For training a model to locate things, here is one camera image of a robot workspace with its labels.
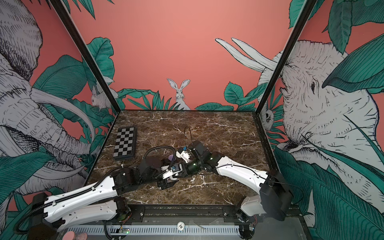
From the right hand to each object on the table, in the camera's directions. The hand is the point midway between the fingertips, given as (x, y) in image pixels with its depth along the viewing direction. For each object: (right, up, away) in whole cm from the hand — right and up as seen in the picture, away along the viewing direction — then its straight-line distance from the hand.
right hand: (174, 175), depth 70 cm
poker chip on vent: (+3, -24, 0) cm, 25 cm away
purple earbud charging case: (-6, +4, +23) cm, 24 cm away
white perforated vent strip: (+7, -27, 0) cm, 28 cm away
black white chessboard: (-36, +11, +26) cm, 46 cm away
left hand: (0, +2, +3) cm, 4 cm away
